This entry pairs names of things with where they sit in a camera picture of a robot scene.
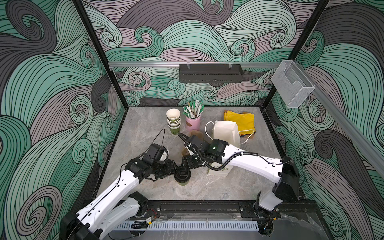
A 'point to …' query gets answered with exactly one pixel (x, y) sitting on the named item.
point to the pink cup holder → (193, 124)
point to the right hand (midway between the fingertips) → (185, 166)
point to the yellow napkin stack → (245, 122)
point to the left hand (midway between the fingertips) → (177, 170)
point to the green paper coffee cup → (183, 183)
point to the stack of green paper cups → (173, 120)
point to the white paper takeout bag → (228, 130)
